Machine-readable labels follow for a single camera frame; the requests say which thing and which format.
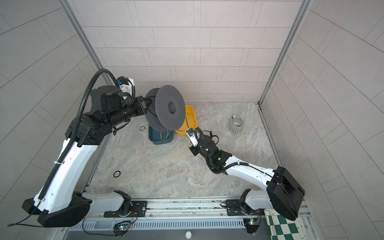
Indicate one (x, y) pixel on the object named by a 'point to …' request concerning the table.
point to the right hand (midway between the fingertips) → (189, 138)
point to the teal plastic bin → (154, 136)
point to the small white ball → (188, 234)
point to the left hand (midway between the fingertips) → (154, 98)
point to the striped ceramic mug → (236, 124)
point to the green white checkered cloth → (280, 227)
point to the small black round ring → (117, 174)
